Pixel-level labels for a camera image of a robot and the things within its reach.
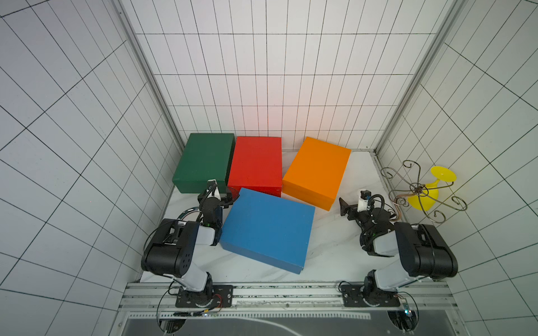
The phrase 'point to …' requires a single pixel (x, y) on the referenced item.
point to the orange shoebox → (315, 173)
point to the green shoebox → (206, 156)
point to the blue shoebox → (267, 228)
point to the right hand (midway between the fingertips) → (353, 194)
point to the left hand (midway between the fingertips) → (216, 190)
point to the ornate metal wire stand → (411, 176)
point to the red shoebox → (256, 165)
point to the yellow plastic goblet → (426, 198)
